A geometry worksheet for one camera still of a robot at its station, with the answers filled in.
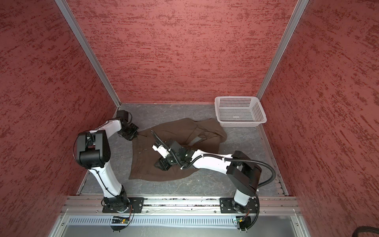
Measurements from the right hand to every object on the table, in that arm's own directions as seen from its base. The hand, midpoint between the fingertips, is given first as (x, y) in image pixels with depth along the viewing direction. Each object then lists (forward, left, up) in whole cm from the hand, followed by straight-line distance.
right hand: (157, 166), depth 77 cm
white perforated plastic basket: (+48, -58, -11) cm, 76 cm away
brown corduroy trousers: (+25, -19, -9) cm, 33 cm away
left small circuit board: (-22, +19, -13) cm, 32 cm away
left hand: (+26, +18, -8) cm, 32 cm away
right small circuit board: (-25, -44, -12) cm, 52 cm away
